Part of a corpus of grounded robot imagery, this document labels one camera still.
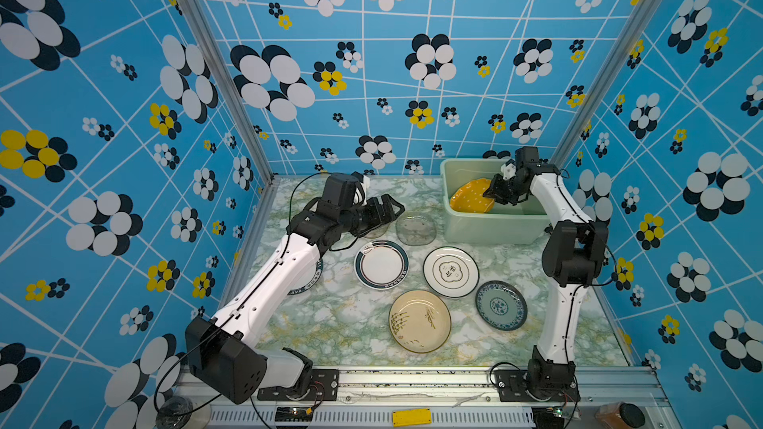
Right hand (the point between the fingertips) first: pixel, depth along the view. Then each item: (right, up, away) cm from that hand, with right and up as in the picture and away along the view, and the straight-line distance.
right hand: (490, 192), depth 99 cm
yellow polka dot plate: (-6, -2, +5) cm, 8 cm away
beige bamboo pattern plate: (-26, -38, -15) cm, 48 cm away
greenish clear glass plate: (-25, -13, +5) cm, 28 cm away
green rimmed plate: (-60, -27, -8) cm, 66 cm away
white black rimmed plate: (-15, -26, -6) cm, 30 cm away
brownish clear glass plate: (-39, -14, +3) cm, 41 cm away
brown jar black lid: (+15, -49, -37) cm, 63 cm away
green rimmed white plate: (-37, -24, -5) cm, 44 cm away
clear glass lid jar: (-79, -48, -38) cm, 100 cm away
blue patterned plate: (-1, -34, -13) cm, 36 cm away
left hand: (-32, -6, -26) cm, 42 cm away
